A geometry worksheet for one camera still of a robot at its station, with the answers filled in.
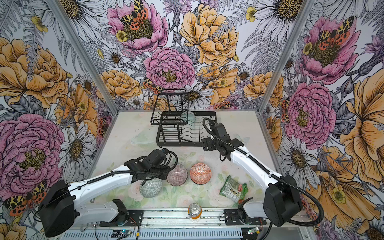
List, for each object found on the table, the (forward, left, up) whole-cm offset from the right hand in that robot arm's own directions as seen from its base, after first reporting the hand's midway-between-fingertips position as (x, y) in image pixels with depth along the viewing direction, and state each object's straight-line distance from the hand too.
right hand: (212, 144), depth 85 cm
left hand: (-14, +26, -8) cm, 30 cm away
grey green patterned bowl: (-18, +34, -14) cm, 41 cm away
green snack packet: (-21, -9, -12) cm, 26 cm away
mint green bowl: (+12, +13, +9) cm, 20 cm away
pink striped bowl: (-13, +20, -12) cm, 26 cm away
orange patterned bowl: (-11, +7, -13) cm, 19 cm away
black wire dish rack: (+9, +20, +6) cm, 22 cm away
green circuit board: (-38, +46, -15) cm, 61 cm away
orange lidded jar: (-32, +11, -5) cm, 34 cm away
